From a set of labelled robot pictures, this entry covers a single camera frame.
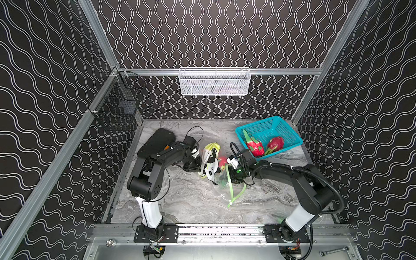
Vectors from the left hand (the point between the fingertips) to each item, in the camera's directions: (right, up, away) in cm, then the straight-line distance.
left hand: (205, 170), depth 91 cm
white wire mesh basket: (+4, +58, +23) cm, 62 cm away
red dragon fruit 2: (+29, +13, +4) cm, 33 cm away
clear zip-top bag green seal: (+11, -6, -12) cm, 17 cm away
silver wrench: (+52, -32, -21) cm, 64 cm away
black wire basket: (-49, +38, +2) cm, 63 cm away
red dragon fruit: (+10, +5, -2) cm, 11 cm away
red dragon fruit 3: (+42, +14, +7) cm, 45 cm away
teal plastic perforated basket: (+41, +24, +22) cm, 52 cm away
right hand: (+10, -4, -3) cm, 11 cm away
